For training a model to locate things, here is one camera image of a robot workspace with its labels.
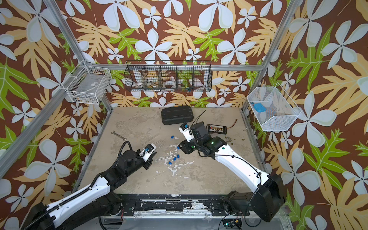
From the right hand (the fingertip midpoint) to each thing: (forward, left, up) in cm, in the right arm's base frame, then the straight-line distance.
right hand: (181, 142), depth 78 cm
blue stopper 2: (+7, +2, -19) cm, 20 cm away
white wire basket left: (+31, +56, +17) cm, 66 cm away
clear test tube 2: (+15, +20, -18) cm, 31 cm away
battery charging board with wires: (+22, -27, -17) cm, 39 cm away
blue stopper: (+16, +7, -18) cm, 25 cm away
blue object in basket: (+21, -48, +6) cm, 53 cm away
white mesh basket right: (+13, -56, +10) cm, 58 cm away
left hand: (-2, +15, -3) cm, 15 cm away
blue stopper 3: (+1, +2, -19) cm, 19 cm away
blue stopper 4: (0, +4, -19) cm, 20 cm away
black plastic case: (+34, +4, -14) cm, 37 cm away
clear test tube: (+1, +10, -19) cm, 22 cm away
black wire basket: (+46, +9, +13) cm, 48 cm away
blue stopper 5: (-3, +7, -19) cm, 21 cm away
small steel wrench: (+20, +51, -18) cm, 58 cm away
